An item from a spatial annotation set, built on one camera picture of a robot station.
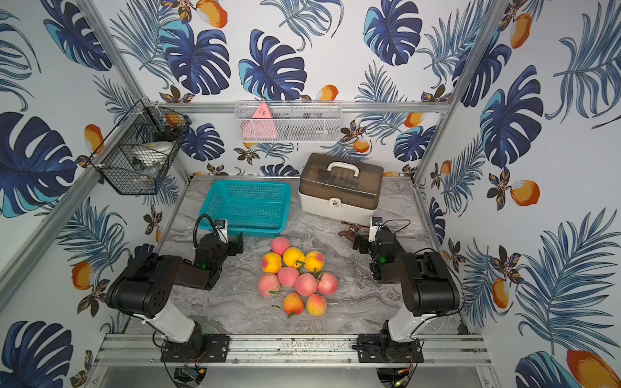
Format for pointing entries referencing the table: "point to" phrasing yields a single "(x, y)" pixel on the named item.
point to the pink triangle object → (260, 126)
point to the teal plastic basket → (251, 208)
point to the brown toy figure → (351, 232)
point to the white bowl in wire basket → (152, 155)
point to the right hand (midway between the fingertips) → (369, 232)
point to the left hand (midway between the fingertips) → (228, 230)
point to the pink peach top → (280, 245)
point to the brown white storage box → (339, 190)
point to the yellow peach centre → (291, 255)
